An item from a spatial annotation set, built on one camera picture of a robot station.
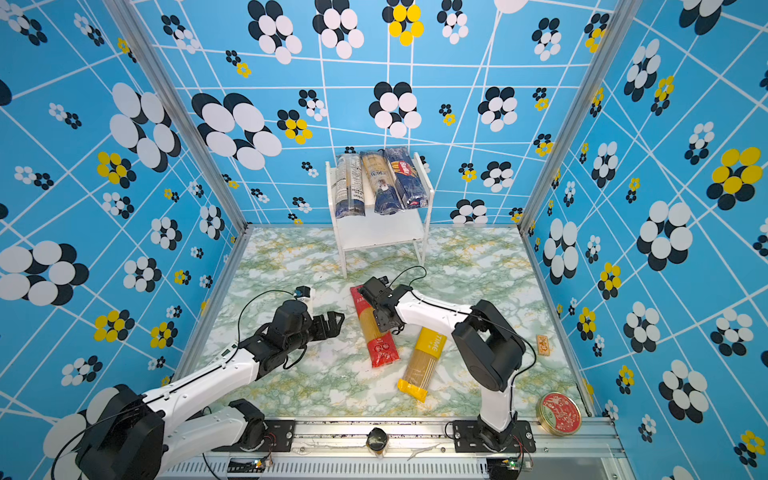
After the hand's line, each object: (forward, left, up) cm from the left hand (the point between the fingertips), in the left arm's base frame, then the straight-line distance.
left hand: (335, 317), depth 85 cm
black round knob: (-30, -13, +1) cm, 33 cm away
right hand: (+4, -18, -6) cm, 19 cm away
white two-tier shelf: (+27, -11, +8) cm, 31 cm away
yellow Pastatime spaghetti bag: (-11, -25, -6) cm, 28 cm away
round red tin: (-24, -58, -5) cm, 63 cm away
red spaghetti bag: (-6, -13, -6) cm, 16 cm away
